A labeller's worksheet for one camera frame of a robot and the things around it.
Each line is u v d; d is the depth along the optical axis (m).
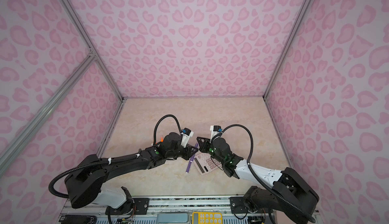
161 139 0.67
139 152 0.58
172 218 0.68
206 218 0.69
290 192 0.41
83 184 0.42
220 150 0.61
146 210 0.73
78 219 0.67
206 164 0.84
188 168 0.86
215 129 0.74
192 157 0.79
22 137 0.55
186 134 0.73
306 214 0.38
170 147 0.65
